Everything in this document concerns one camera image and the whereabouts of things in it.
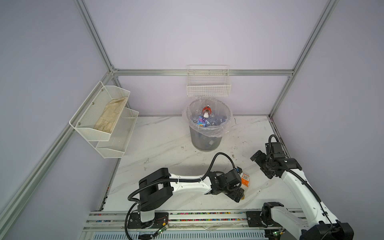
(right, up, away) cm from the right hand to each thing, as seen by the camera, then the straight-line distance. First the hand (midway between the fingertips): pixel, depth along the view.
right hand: (256, 161), depth 81 cm
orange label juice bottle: (-5, -11, +3) cm, 13 cm away
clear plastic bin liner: (-19, +31, +12) cm, 38 cm away
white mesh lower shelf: (-83, +7, +9) cm, 83 cm away
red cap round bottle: (-27, +29, +8) cm, 40 cm away
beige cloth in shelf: (-80, +24, -3) cm, 84 cm away
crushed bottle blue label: (-30, +22, +3) cm, 37 cm away
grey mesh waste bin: (-27, +11, +11) cm, 31 cm away
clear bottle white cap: (-19, +23, +5) cm, 30 cm away
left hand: (-13, -15, -5) cm, 20 cm away
